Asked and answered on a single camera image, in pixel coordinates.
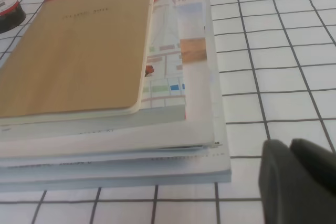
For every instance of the tan classic note notebook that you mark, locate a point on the tan classic note notebook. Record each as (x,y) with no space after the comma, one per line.
(78,59)

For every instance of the checkered white tablecloth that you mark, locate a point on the checkered white tablecloth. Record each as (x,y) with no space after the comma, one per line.
(276,60)

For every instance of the white middle book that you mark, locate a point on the white middle book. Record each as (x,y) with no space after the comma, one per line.
(107,76)

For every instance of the black mesh pen holder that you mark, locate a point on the black mesh pen holder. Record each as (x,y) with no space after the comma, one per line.
(12,15)

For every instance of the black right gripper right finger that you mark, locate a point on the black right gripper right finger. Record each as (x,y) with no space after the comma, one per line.
(311,172)

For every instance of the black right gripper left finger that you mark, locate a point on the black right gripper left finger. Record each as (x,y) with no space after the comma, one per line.
(278,206)

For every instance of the white book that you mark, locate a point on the white book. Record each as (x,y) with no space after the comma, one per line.
(107,76)
(194,150)

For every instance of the white bottom book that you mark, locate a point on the white bottom book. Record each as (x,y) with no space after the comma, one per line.
(194,150)

